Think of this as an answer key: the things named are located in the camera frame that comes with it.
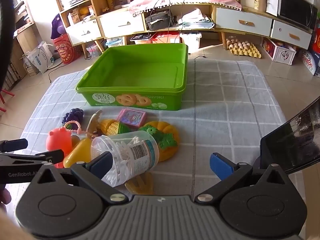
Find yellow toy fruit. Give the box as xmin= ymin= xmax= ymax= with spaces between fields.
xmin=63 ymin=138 xmax=92 ymax=168

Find white starfish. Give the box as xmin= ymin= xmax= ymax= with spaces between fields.
xmin=86 ymin=110 xmax=103 ymax=139

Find clear cotton swab jar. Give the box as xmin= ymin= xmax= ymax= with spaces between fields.
xmin=91 ymin=131 xmax=159 ymax=187

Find purple toy grapes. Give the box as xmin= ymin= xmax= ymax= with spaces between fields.
xmin=62 ymin=108 xmax=84 ymax=125

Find yellow toy corn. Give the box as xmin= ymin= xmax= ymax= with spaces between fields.
xmin=99 ymin=119 xmax=131 ymax=135

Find translucent yellow toy hand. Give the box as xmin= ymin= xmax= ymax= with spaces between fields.
xmin=124 ymin=172 xmax=154 ymax=195

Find orange toy pumpkin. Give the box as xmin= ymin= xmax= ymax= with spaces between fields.
xmin=138 ymin=121 xmax=180 ymax=162

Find person left hand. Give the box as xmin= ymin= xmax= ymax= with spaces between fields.
xmin=0 ymin=188 xmax=11 ymax=212

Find grey checked tablecloth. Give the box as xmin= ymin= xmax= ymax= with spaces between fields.
xmin=9 ymin=58 xmax=285 ymax=195

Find black tablet screen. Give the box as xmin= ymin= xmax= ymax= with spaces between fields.
xmin=257 ymin=99 xmax=319 ymax=174

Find pink card box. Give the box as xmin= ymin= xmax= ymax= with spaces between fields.
xmin=117 ymin=108 xmax=146 ymax=128

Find red paper bag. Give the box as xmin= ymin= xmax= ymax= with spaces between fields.
xmin=53 ymin=34 xmax=81 ymax=64

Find green plastic cookie box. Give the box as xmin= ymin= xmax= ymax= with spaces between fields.
xmin=75 ymin=43 xmax=188 ymax=111

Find egg tray with eggs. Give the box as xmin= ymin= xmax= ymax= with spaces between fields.
xmin=226 ymin=37 xmax=262 ymax=59

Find white red storage crate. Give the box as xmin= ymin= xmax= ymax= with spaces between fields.
xmin=261 ymin=37 xmax=296 ymax=66

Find wooden tv cabinet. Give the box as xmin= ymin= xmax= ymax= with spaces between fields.
xmin=58 ymin=0 xmax=312 ymax=49

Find black microwave oven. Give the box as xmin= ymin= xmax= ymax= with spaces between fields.
xmin=277 ymin=0 xmax=318 ymax=30

